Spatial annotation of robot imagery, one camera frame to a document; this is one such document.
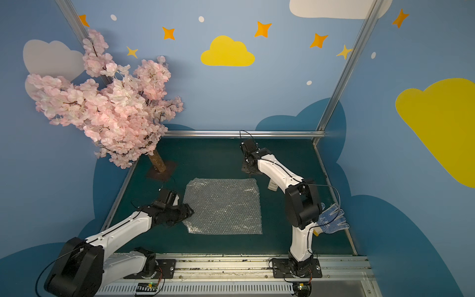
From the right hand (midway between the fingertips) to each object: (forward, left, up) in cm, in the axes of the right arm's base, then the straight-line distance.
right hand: (252, 166), depth 94 cm
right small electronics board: (-49, -22, -15) cm, 56 cm away
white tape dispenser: (-5, -11, -10) cm, 16 cm away
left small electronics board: (-53, +39, -12) cm, 67 cm away
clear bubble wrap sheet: (-18, +14, -12) cm, 25 cm away
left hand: (-23, +29, -9) cm, 38 cm away
